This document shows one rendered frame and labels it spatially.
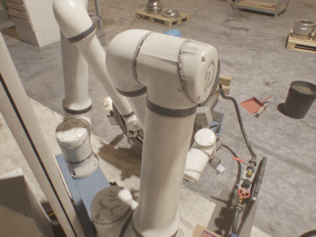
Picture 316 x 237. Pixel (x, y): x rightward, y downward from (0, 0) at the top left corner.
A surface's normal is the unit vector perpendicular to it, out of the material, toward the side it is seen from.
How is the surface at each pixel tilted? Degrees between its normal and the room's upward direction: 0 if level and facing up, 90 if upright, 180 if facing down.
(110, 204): 6
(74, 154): 90
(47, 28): 90
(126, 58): 72
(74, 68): 90
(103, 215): 8
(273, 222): 0
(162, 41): 17
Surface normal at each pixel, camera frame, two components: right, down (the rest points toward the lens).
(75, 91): 0.13, 0.61
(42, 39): 0.81, 0.36
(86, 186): 0.00, -0.78
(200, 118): -0.49, 0.55
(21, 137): 0.55, 0.52
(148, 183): -0.60, 0.36
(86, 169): 0.55, 0.18
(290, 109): -0.83, 0.39
